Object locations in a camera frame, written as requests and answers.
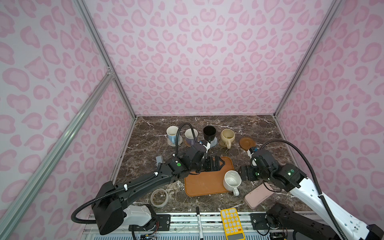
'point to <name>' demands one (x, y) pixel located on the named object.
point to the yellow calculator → (232, 225)
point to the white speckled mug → (231, 180)
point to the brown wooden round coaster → (246, 143)
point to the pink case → (258, 195)
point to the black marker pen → (199, 223)
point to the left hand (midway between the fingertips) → (220, 163)
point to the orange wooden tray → (207, 182)
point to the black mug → (209, 133)
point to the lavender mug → (189, 138)
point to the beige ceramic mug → (227, 135)
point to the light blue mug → (171, 132)
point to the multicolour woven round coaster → (180, 141)
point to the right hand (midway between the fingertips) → (246, 171)
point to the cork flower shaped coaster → (233, 144)
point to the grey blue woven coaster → (213, 142)
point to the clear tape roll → (159, 198)
